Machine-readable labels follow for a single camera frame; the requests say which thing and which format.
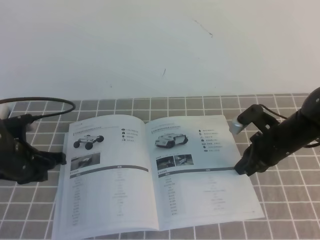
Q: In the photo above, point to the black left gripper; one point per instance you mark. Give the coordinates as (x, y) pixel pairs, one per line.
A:
(16, 154)

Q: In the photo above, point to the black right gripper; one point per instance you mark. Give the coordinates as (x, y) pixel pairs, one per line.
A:
(273, 142)

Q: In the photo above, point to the white robot catalogue book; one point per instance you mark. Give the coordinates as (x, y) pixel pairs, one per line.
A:
(125, 175)

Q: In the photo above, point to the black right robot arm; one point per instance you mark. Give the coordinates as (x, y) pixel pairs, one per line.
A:
(308, 121)

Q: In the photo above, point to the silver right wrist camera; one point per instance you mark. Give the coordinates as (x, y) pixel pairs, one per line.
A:
(251, 114)

